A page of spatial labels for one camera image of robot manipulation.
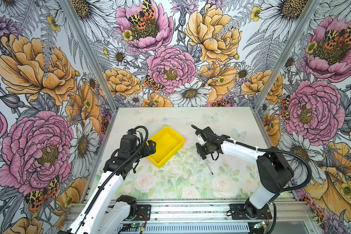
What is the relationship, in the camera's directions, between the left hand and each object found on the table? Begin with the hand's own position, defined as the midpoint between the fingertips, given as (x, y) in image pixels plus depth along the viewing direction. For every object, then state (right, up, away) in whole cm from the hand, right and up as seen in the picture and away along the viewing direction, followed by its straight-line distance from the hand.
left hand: (148, 150), depth 79 cm
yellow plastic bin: (+9, 0, +24) cm, 26 cm away
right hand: (+30, -5, +12) cm, 32 cm away
